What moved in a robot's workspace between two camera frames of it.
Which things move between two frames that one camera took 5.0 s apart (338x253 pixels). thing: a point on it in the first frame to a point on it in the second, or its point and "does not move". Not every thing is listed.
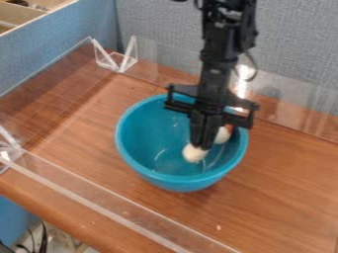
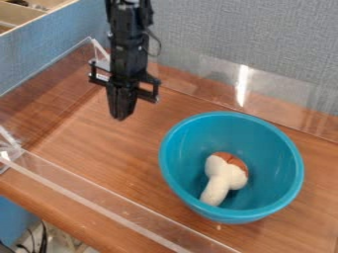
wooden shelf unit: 19,12 does not move
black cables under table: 44,244 does not move
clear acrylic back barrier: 294,68 does not move
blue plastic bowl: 154,133 to 268,150
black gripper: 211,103 to 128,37
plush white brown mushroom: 194,154 to 227,174
